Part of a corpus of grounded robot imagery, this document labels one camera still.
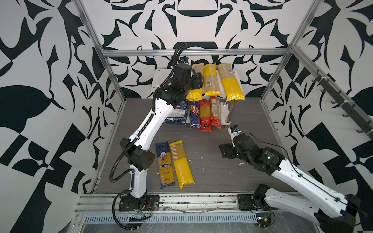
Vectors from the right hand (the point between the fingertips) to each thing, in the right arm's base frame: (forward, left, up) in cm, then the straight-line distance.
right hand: (227, 144), depth 74 cm
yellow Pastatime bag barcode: (+23, -3, +17) cm, 29 cm away
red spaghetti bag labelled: (+28, +1, -8) cm, 30 cm away
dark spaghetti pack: (-9, +32, -15) cm, 37 cm away
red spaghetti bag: (+27, +8, -10) cm, 29 cm away
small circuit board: (-30, -16, -20) cm, 39 cm away
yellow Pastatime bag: (-6, +23, -16) cm, 29 cm away
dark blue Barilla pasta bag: (+24, +26, -6) cm, 35 cm away
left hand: (+26, +14, +26) cm, 39 cm away
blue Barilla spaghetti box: (+27, +15, -9) cm, 32 cm away
